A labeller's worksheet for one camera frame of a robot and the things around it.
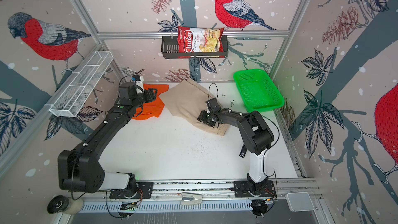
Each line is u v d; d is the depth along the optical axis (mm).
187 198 698
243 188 730
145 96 740
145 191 729
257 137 515
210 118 854
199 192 745
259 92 1155
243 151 827
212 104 796
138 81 727
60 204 614
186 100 1118
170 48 949
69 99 715
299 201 699
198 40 875
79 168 396
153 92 773
